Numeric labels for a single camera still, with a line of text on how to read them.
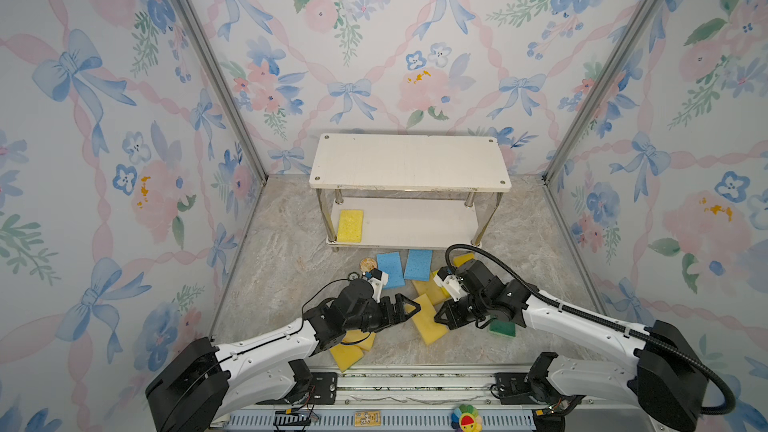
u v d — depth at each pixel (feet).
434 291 2.91
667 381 1.32
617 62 2.81
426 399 2.40
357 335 2.25
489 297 2.06
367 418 2.27
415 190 2.39
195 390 1.34
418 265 3.03
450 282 2.45
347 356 2.56
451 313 2.26
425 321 2.55
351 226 3.17
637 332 1.44
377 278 2.46
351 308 2.00
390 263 3.12
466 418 2.26
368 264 3.13
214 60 2.83
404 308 2.27
